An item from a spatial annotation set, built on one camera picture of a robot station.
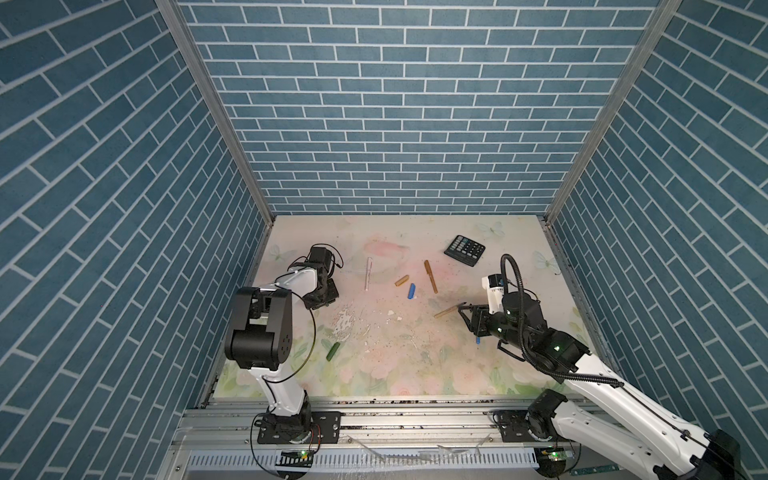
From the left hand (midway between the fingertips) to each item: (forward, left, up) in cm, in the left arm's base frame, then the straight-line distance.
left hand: (327, 298), depth 97 cm
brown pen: (+9, -35, -1) cm, 36 cm away
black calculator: (+18, -48, +3) cm, 52 cm away
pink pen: (+12, -13, 0) cm, 18 cm away
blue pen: (-15, -47, 0) cm, 49 cm away
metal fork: (-46, -66, +2) cm, 81 cm away
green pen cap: (-18, -3, -1) cm, 18 cm away
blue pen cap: (+3, -28, +1) cm, 28 cm away
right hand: (-13, -39, +18) cm, 45 cm away
